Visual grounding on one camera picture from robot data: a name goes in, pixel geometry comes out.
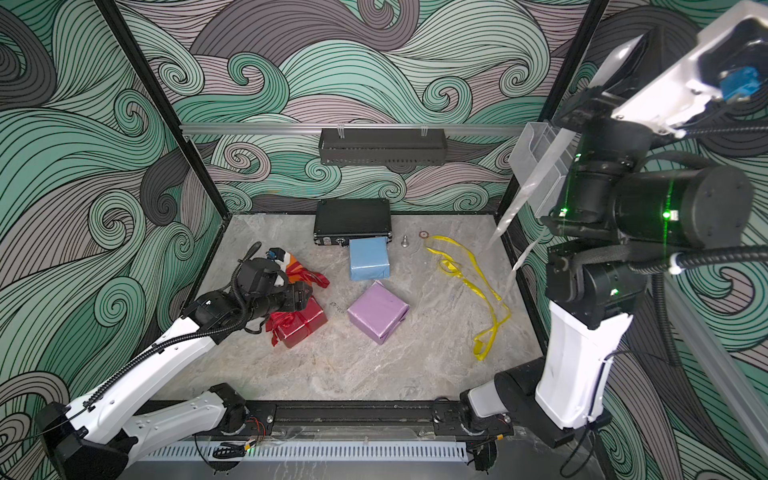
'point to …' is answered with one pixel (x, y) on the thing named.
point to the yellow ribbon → (459, 261)
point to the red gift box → (316, 323)
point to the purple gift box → (379, 312)
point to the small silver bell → (405, 243)
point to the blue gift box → (369, 258)
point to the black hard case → (337, 221)
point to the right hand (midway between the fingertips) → (658, 33)
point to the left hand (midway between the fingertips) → (300, 286)
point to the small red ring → (424, 234)
